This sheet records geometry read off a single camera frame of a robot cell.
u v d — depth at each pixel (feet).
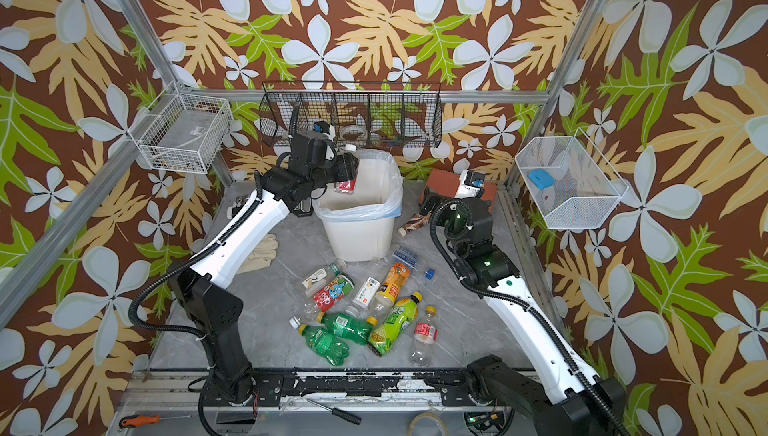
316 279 2.89
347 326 2.61
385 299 2.80
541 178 2.82
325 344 2.69
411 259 3.06
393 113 3.14
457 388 2.40
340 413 2.31
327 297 2.76
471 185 1.94
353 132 3.23
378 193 3.22
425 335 2.58
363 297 2.79
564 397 1.25
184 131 2.81
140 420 2.26
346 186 2.54
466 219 1.71
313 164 1.96
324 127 2.22
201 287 1.46
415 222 3.43
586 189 2.57
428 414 2.24
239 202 3.66
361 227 2.76
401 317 2.63
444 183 3.82
